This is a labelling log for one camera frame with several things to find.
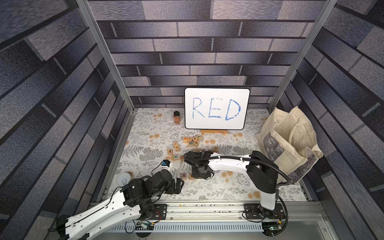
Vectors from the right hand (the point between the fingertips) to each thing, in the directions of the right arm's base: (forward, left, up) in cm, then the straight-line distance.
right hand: (196, 174), depth 86 cm
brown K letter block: (+16, +12, +3) cm, 20 cm away
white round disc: (-6, +39, +9) cm, 40 cm away
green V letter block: (+25, -1, +3) cm, 25 cm away
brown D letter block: (+16, -13, +2) cm, 20 cm away
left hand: (-9, +8, +11) cm, 16 cm away
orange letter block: (+22, +7, +4) cm, 23 cm away
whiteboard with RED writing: (+36, -13, +19) cm, 43 cm away
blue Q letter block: (+19, +4, +2) cm, 20 cm away
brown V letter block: (+19, +14, +3) cm, 24 cm away
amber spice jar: (+39, +14, +8) cm, 42 cm away
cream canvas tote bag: (+17, -55, +13) cm, 59 cm away
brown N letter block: (+23, +2, +3) cm, 23 cm away
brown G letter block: (+20, 0, +2) cm, 20 cm away
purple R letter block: (-2, +6, +3) cm, 7 cm away
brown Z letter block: (+23, +5, +3) cm, 24 cm away
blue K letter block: (+9, +13, +4) cm, 16 cm away
